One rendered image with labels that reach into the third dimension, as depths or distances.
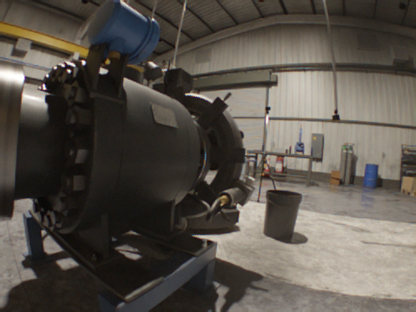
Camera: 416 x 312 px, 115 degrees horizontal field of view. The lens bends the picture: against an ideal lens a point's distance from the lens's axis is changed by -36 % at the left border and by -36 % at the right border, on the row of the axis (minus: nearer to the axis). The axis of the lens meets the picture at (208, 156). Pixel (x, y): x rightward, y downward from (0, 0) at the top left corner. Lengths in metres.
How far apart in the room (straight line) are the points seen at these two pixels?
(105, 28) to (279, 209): 1.54
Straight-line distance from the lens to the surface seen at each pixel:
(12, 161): 0.50
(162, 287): 0.65
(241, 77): 10.53
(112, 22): 0.57
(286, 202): 1.64
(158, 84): 1.70
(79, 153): 0.50
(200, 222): 1.63
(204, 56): 12.94
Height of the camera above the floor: 0.62
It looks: level
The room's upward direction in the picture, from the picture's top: 6 degrees clockwise
